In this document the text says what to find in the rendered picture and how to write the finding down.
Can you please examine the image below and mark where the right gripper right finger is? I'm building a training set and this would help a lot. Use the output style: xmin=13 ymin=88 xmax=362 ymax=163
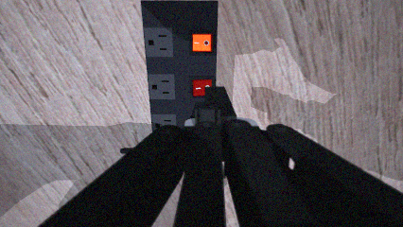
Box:
xmin=215 ymin=87 xmax=403 ymax=227

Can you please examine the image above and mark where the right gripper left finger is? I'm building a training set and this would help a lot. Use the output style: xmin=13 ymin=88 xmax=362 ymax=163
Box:
xmin=38 ymin=87 xmax=226 ymax=227

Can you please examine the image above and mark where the black power strip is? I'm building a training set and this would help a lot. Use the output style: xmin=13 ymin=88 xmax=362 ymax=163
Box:
xmin=140 ymin=0 xmax=219 ymax=131

